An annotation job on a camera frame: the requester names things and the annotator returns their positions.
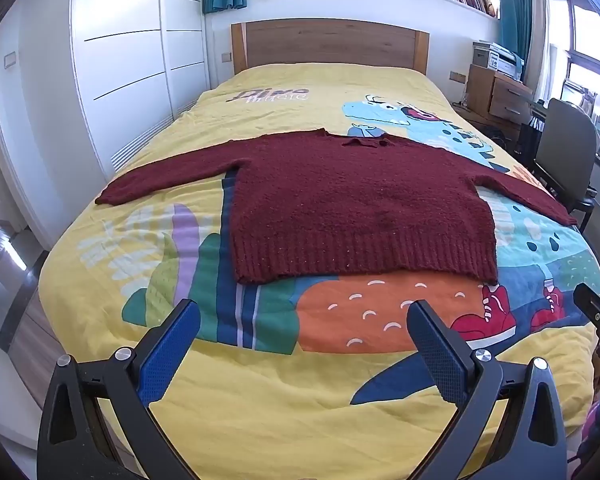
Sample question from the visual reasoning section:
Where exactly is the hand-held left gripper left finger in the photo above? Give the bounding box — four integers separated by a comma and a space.
36, 299, 203, 480

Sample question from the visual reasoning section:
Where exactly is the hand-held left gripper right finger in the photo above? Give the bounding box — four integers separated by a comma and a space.
406, 299, 568, 480

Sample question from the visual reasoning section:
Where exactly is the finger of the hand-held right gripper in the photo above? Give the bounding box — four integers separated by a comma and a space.
574, 282, 600, 357

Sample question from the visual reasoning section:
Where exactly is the dark red knitted sweater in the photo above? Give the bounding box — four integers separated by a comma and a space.
95, 128, 579, 285

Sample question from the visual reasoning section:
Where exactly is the bed with yellow dinosaur cover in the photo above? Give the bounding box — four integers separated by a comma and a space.
38, 62, 600, 480

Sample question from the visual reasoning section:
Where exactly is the grey office chair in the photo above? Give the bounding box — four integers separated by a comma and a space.
532, 98, 600, 231

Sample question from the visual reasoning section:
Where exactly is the black bag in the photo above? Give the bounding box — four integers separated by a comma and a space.
517, 120, 543, 162

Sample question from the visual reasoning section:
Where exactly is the wooden drawer cabinet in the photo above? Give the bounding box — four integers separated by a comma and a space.
466, 64, 533, 126

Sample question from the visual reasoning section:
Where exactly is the grey white printer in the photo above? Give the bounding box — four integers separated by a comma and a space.
472, 42, 525, 81

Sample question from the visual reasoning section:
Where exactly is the window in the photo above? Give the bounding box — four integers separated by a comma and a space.
550, 0, 600, 111

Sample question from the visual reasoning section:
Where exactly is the white wardrobe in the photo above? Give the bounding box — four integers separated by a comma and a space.
70, 0, 212, 181

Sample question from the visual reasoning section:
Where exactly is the wooden bed headboard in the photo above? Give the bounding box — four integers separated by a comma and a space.
231, 18, 430, 75

